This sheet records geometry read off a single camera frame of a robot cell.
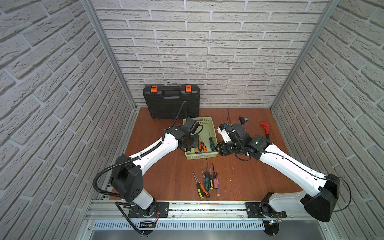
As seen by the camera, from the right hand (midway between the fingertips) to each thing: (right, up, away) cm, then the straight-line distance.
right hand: (218, 146), depth 75 cm
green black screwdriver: (-1, -2, +22) cm, 22 cm away
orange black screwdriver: (-9, -3, +20) cm, 22 cm away
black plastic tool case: (-30, +26, +22) cm, 45 cm away
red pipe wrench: (+40, +10, +31) cm, 51 cm away
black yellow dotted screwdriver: (-3, -20, +6) cm, 21 cm away
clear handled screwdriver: (0, -25, +5) cm, 25 cm away
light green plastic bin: (-4, 0, +25) cm, 25 cm away
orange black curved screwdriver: (-7, -3, +19) cm, 21 cm away
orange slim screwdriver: (-7, -24, +3) cm, 25 cm away
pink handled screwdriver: (-1, -20, +7) cm, 21 cm away
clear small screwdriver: (-7, -19, +9) cm, 23 cm away
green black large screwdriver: (-6, -19, +6) cm, 21 cm away
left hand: (-12, +2, +8) cm, 14 cm away
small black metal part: (+23, +14, +35) cm, 44 cm away
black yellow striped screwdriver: (-14, -6, +19) cm, 25 cm away
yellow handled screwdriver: (-12, -6, +19) cm, 23 cm away
